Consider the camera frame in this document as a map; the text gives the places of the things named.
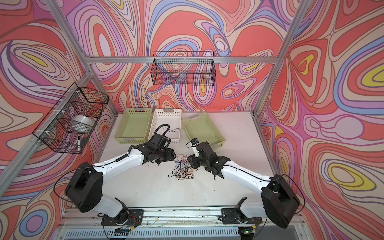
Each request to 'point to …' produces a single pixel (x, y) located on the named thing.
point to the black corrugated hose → (161, 125)
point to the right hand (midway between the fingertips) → (193, 159)
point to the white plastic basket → (171, 116)
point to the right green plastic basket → (200, 127)
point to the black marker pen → (79, 144)
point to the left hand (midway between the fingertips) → (175, 155)
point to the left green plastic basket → (134, 127)
